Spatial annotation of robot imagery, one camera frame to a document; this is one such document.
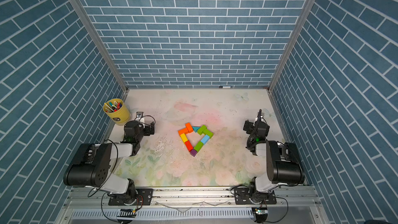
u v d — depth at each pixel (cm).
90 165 44
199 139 92
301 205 74
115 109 96
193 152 87
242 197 74
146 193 75
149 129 87
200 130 96
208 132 96
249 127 88
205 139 91
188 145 89
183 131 97
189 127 97
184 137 93
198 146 90
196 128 96
